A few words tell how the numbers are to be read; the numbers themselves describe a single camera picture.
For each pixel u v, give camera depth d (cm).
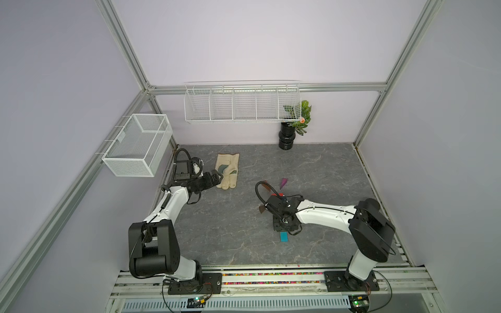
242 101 99
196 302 72
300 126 97
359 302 72
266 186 85
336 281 74
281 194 82
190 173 71
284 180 103
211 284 74
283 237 84
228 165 109
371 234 44
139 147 80
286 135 113
